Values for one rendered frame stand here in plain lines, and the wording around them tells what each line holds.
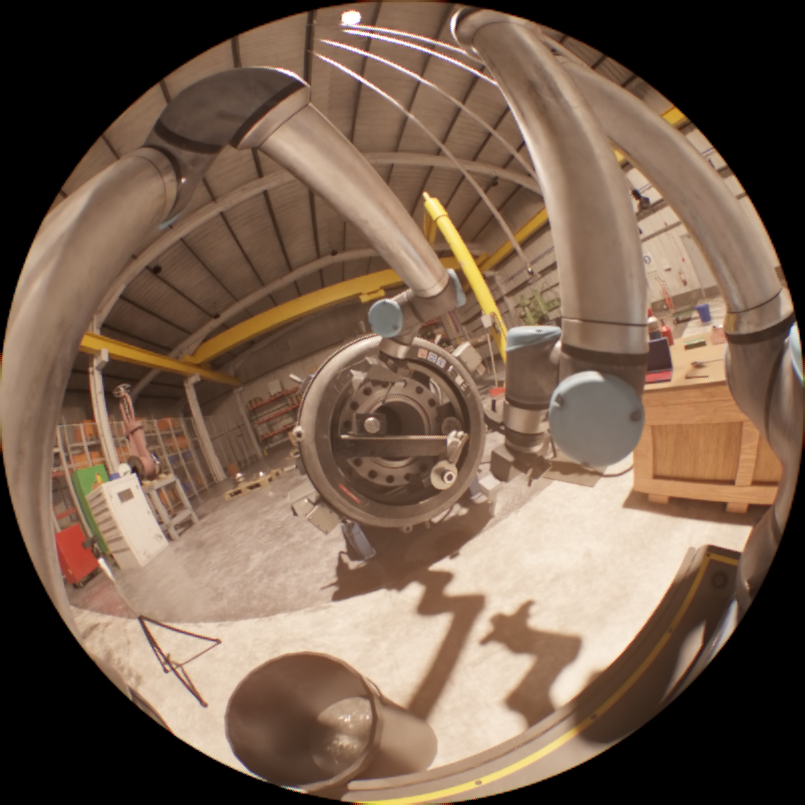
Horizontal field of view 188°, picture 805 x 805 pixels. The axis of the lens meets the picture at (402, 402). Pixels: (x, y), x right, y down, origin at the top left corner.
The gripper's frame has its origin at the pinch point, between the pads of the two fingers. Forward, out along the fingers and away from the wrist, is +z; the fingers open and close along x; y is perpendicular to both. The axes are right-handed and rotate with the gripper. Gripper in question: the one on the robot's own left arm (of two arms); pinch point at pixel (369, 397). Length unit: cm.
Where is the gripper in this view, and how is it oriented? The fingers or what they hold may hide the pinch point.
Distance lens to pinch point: 82.4
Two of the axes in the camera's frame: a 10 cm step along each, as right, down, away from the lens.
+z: -4.3, 8.0, 4.2
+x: -7.6, -0.7, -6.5
